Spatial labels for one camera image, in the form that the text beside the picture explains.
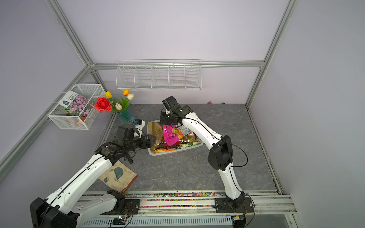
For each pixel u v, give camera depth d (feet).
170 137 2.72
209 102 4.07
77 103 2.42
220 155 1.73
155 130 3.00
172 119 2.12
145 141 2.22
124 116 3.14
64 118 2.41
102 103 2.31
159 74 3.24
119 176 2.73
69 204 1.34
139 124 2.24
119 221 2.34
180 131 2.76
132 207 2.41
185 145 2.77
